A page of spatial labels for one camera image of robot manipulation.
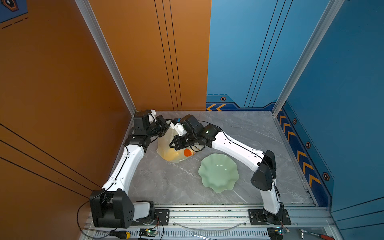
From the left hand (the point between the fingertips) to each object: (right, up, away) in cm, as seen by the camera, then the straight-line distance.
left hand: (174, 118), depth 77 cm
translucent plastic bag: (-5, -20, +10) cm, 23 cm away
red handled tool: (+70, -55, -8) cm, 89 cm away
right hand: (-2, -14, -3) cm, 14 cm away
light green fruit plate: (+25, -32, +12) cm, 42 cm away
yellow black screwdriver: (-26, -54, -9) cm, 60 cm away
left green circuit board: (-13, -55, -6) cm, 57 cm away
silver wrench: (+14, -55, -8) cm, 58 cm away
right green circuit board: (+51, -54, -7) cm, 75 cm away
